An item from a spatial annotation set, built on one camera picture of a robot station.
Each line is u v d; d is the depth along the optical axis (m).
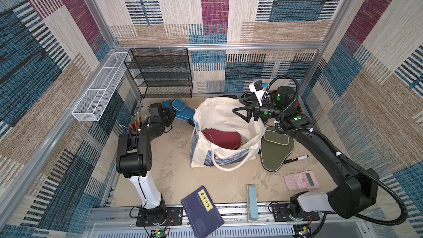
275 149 0.91
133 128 0.90
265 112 0.63
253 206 0.71
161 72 1.08
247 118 0.63
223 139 0.94
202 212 0.75
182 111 1.01
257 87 0.62
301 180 0.82
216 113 0.92
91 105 0.71
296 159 0.89
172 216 0.73
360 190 0.39
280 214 0.73
